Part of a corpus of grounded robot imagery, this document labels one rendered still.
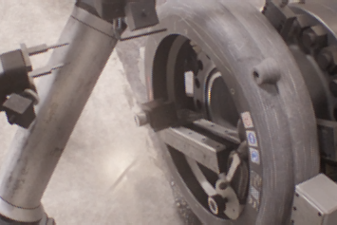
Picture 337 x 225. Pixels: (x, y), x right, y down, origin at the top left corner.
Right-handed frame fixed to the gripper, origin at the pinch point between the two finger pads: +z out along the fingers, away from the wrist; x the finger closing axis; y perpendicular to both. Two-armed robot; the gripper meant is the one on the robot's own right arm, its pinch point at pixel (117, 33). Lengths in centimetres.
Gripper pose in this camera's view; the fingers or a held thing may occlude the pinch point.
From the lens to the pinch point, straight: 58.2
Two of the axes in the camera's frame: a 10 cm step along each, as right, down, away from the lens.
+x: 9.0, -2.8, 3.4
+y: 4.3, 7.2, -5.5
